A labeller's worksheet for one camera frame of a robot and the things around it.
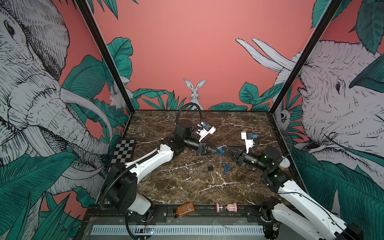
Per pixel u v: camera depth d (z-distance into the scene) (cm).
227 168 90
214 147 66
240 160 60
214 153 67
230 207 75
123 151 93
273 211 62
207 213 75
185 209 72
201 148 62
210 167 90
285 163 88
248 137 60
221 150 65
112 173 44
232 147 64
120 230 70
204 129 64
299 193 50
